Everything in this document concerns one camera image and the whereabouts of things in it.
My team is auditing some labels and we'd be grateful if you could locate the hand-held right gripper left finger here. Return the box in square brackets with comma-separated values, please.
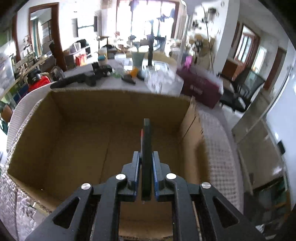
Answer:
[24, 151, 141, 241]

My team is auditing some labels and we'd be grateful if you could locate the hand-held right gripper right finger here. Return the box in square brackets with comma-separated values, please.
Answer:
[152, 151, 266, 241]

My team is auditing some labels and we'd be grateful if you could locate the thin black box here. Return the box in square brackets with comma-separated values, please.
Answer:
[141, 118, 153, 202]

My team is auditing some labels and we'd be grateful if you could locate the large cardboard box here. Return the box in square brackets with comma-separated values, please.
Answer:
[7, 88, 211, 241]

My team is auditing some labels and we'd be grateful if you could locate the quilted leaf-print bedspread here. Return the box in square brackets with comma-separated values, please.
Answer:
[0, 93, 245, 241]

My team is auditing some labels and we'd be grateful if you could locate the clear plastic container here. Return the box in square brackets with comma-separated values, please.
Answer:
[144, 62, 178, 93]

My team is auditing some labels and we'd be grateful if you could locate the white covered table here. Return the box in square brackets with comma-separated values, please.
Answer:
[62, 56, 185, 98]

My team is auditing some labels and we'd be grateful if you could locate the maroon box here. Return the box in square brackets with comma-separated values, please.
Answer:
[177, 67, 223, 109]

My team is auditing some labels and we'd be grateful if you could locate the teal vase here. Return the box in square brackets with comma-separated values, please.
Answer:
[131, 51, 146, 70]

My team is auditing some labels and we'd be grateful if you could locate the black tool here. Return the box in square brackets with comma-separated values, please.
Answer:
[50, 71, 99, 89]

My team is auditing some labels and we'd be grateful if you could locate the black chair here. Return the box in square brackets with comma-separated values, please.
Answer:
[218, 70, 255, 113]

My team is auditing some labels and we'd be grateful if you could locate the red gift bag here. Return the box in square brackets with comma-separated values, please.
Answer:
[75, 54, 88, 67]

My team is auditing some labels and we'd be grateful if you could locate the standing electric fan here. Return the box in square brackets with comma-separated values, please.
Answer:
[188, 34, 210, 64]

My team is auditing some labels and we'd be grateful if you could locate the red plastic object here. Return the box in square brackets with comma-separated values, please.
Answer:
[27, 74, 51, 92]

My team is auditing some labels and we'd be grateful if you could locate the balcony glass door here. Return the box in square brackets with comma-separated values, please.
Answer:
[117, 0, 185, 44]

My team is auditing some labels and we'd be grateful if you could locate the cluttered storage shelf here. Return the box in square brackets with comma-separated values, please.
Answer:
[0, 39, 57, 130]

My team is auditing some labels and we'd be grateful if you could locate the white bed frame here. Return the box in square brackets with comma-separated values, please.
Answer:
[7, 87, 55, 144]

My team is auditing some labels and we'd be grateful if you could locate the wooden door frame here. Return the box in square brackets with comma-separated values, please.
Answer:
[233, 21, 262, 70]
[28, 3, 68, 71]

